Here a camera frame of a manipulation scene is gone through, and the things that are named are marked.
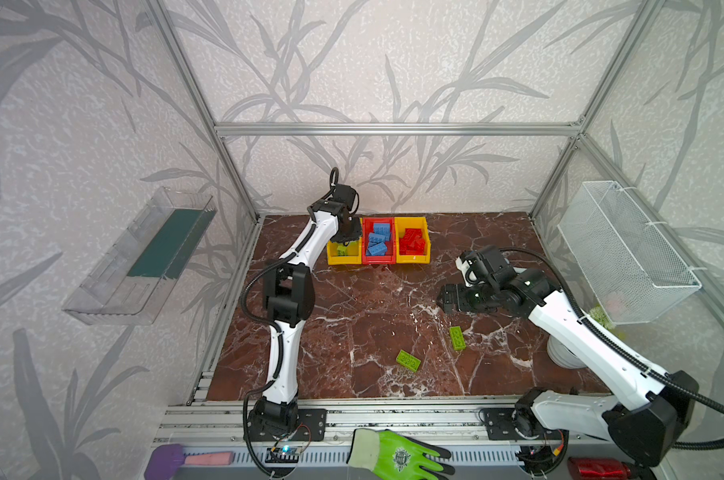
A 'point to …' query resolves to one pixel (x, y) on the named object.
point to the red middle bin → (368, 226)
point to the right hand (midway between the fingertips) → (451, 291)
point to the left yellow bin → (354, 252)
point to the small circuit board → (283, 454)
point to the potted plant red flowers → (599, 314)
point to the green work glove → (393, 456)
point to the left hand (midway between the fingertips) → (357, 225)
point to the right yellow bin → (402, 223)
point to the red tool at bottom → (584, 468)
